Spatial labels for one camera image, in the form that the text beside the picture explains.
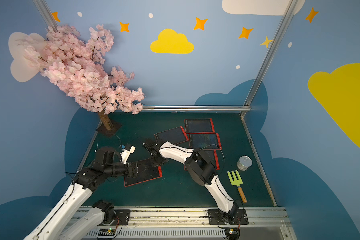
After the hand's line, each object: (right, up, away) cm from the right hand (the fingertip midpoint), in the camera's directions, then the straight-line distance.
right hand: (159, 163), depth 93 cm
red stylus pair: (+38, +24, +22) cm, 50 cm away
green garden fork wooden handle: (+48, -10, -7) cm, 49 cm away
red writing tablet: (+10, +16, +15) cm, 24 cm away
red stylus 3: (+1, -5, -3) cm, 6 cm away
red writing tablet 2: (+28, +24, +24) cm, 44 cm away
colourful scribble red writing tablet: (+31, +13, +12) cm, 36 cm away
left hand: (-5, +4, -20) cm, 21 cm away
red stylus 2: (+41, +13, +12) cm, 45 cm away
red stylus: (+17, +18, +17) cm, 30 cm away
